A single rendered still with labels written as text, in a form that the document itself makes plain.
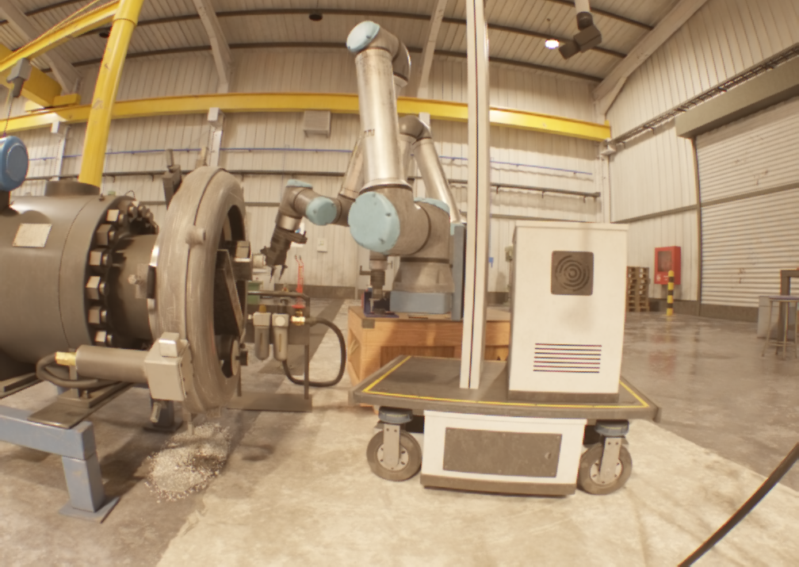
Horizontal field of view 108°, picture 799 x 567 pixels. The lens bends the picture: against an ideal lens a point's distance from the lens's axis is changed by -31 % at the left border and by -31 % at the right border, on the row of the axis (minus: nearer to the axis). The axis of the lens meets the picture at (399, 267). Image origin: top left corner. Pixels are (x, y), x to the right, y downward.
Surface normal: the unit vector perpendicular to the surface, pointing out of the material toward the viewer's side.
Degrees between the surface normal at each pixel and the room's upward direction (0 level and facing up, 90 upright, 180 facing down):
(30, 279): 87
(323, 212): 115
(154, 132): 90
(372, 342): 90
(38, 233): 62
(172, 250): 75
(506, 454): 90
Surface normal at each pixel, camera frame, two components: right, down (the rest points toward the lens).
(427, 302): -0.24, -0.04
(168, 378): 0.18, 0.36
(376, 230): -0.61, 0.04
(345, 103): 0.10, -0.02
